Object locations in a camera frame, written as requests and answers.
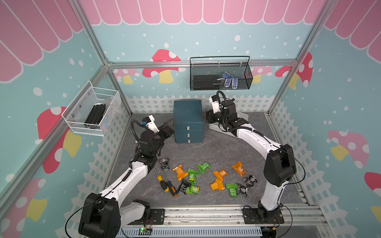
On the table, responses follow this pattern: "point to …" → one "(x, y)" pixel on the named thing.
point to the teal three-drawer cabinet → (188, 121)
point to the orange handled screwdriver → (170, 186)
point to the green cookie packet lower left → (192, 189)
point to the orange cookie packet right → (239, 168)
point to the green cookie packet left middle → (192, 176)
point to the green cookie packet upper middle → (203, 166)
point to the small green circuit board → (144, 231)
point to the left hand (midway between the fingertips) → (172, 122)
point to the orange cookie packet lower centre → (218, 184)
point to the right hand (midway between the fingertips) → (204, 111)
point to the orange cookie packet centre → (220, 175)
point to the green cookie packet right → (232, 188)
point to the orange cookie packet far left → (181, 173)
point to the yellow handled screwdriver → (162, 183)
